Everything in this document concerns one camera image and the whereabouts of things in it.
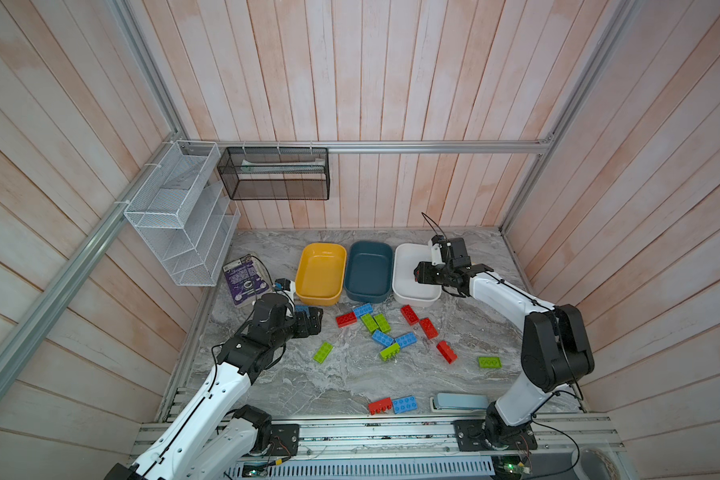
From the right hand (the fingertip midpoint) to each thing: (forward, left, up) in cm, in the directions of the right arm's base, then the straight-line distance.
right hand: (421, 270), depth 94 cm
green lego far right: (-26, -19, -11) cm, 33 cm away
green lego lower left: (-24, +30, -10) cm, 40 cm away
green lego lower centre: (-24, +10, -8) cm, 28 cm away
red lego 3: (-15, -2, -10) cm, 19 cm away
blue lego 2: (-19, +13, -10) cm, 25 cm away
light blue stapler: (-37, -7, -9) cm, 39 cm away
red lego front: (-39, +14, -9) cm, 42 cm away
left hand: (-21, +33, +5) cm, 40 cm away
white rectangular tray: (-3, +4, -8) cm, 10 cm away
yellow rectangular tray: (+6, +35, -11) cm, 37 cm away
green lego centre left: (-14, +16, -9) cm, 24 cm away
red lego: (-14, +24, -9) cm, 29 cm away
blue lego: (-10, +19, -9) cm, 23 cm away
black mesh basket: (+31, +50, +15) cm, 61 cm away
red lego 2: (-11, +4, -10) cm, 15 cm away
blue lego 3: (-20, +5, -9) cm, 23 cm away
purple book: (0, +59, -7) cm, 60 cm away
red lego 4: (-23, -6, -9) cm, 26 cm away
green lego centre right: (-15, +12, -9) cm, 21 cm away
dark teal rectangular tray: (+7, +17, -11) cm, 21 cm away
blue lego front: (-38, +7, -9) cm, 40 cm away
